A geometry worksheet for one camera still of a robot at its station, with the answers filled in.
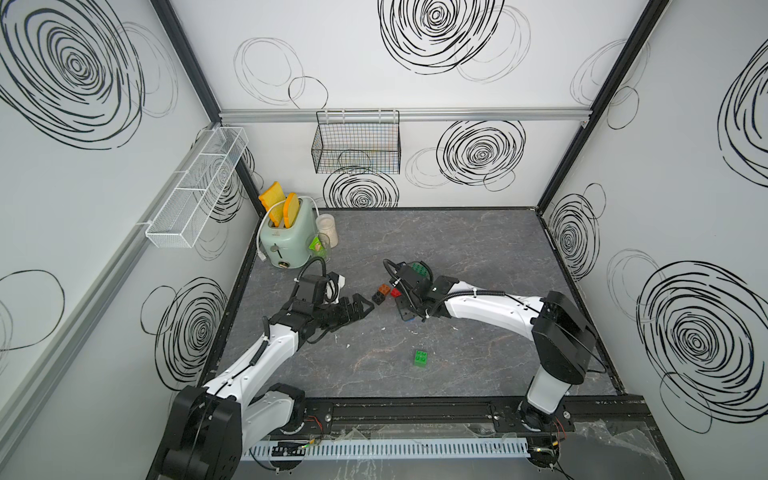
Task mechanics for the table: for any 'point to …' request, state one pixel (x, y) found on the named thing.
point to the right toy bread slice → (290, 209)
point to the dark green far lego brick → (420, 268)
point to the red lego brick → (396, 293)
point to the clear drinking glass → (326, 242)
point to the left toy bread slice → (271, 196)
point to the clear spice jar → (326, 224)
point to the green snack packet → (317, 246)
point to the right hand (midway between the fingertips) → (405, 304)
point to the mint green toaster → (290, 248)
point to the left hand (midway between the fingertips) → (362, 311)
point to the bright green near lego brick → (421, 358)
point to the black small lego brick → (378, 298)
